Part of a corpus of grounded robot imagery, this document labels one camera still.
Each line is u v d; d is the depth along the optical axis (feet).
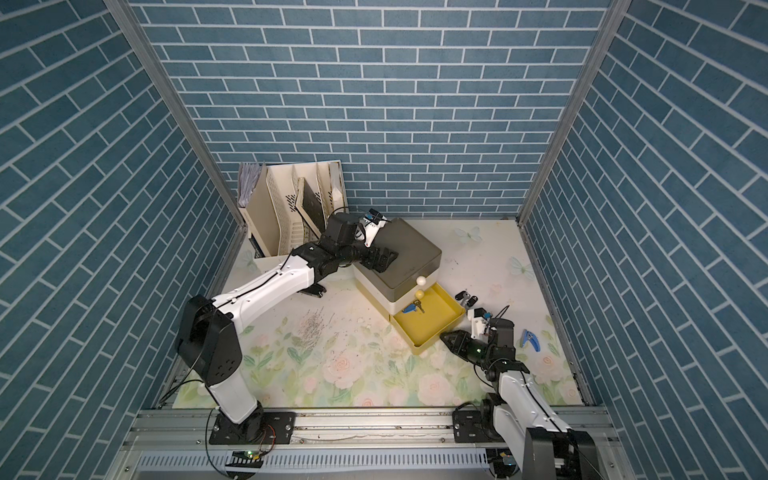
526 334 2.92
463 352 2.50
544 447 1.37
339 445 2.38
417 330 2.92
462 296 3.24
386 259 2.48
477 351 2.45
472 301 3.23
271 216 3.32
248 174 3.01
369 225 2.40
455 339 2.60
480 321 2.64
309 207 3.46
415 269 2.65
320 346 2.90
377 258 2.44
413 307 3.10
